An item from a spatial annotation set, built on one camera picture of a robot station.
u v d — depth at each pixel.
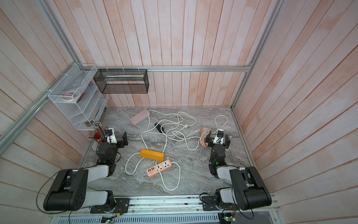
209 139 0.78
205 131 0.99
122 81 1.02
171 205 0.75
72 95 0.69
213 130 1.06
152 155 0.88
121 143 0.79
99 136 0.89
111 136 0.74
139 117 1.11
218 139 0.72
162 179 0.81
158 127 1.02
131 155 0.90
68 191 0.43
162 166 0.84
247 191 0.43
